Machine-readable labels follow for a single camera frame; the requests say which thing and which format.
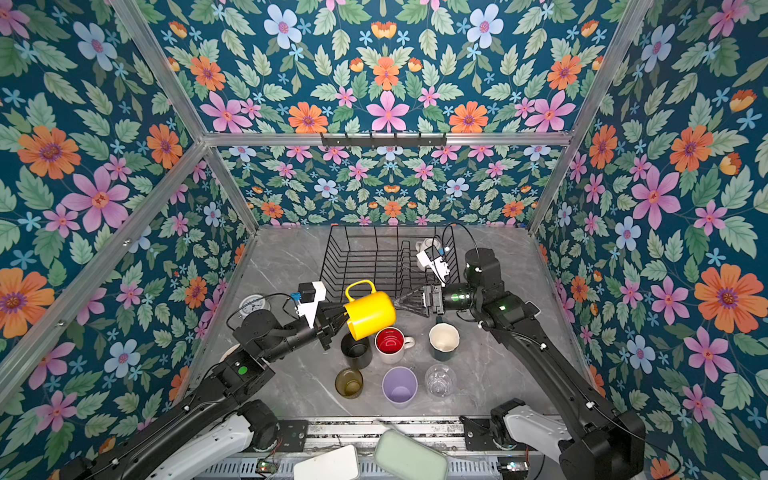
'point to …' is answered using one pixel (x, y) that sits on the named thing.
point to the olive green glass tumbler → (349, 382)
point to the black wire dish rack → (359, 254)
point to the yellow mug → (369, 314)
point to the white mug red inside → (391, 344)
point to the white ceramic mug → (426, 244)
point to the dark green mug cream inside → (443, 339)
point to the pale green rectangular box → (408, 459)
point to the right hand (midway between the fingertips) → (402, 301)
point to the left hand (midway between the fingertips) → (356, 304)
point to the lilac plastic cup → (400, 386)
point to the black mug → (358, 353)
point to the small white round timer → (247, 304)
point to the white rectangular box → (337, 464)
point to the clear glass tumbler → (440, 381)
